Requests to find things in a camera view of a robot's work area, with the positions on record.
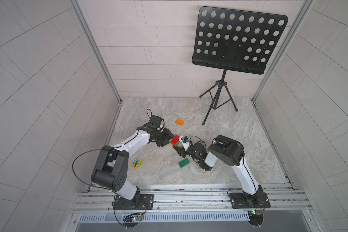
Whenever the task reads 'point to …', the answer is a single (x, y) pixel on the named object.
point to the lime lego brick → (177, 143)
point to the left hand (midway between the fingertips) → (175, 137)
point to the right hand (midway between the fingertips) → (176, 143)
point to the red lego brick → (174, 140)
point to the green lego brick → (184, 162)
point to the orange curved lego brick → (180, 122)
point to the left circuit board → (134, 222)
